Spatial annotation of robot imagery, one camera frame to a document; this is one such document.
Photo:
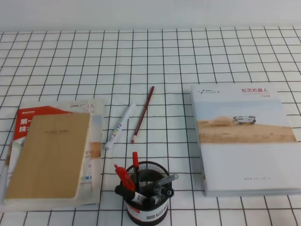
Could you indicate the red capped black pen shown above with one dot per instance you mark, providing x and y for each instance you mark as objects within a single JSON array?
[{"x": 136, "y": 168}]

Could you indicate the red clip pen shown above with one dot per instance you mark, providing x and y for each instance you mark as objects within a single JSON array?
[{"x": 124, "y": 177}]

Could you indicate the grey transparent pen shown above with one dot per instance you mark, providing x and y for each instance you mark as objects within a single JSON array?
[{"x": 166, "y": 180}]

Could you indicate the black mesh pen holder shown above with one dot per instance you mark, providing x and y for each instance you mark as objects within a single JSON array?
[{"x": 149, "y": 172}]

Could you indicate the dark red pencil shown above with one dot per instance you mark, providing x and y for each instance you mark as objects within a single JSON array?
[{"x": 142, "y": 114}]

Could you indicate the white paint marker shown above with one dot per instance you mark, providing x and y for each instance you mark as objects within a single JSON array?
[{"x": 119, "y": 127}]

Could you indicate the black round cap marker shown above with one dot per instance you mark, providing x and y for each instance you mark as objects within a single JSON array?
[{"x": 162, "y": 194}]

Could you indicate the black marker with label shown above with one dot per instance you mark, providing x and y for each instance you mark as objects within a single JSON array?
[{"x": 130, "y": 195}]

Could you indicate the stack of Agilex brochures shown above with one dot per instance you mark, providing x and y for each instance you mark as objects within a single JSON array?
[{"x": 246, "y": 143}]

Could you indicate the tan kraft notebook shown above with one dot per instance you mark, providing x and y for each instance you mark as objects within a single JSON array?
[{"x": 50, "y": 163}]

